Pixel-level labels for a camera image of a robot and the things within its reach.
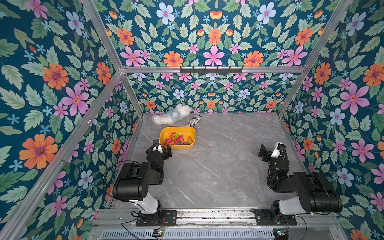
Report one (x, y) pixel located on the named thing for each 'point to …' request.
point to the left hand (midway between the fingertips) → (160, 144)
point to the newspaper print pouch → (194, 120)
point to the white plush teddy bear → (175, 114)
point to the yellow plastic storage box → (178, 137)
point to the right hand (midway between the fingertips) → (271, 145)
